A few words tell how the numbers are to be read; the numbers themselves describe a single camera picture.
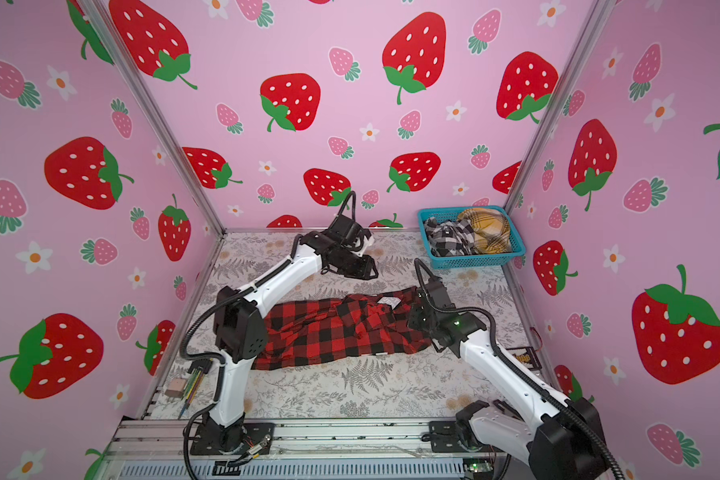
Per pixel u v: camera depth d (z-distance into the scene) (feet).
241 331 1.70
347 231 2.36
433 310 2.01
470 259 3.42
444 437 2.41
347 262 2.51
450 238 3.48
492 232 3.52
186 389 2.66
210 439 2.09
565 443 1.28
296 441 2.45
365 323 2.95
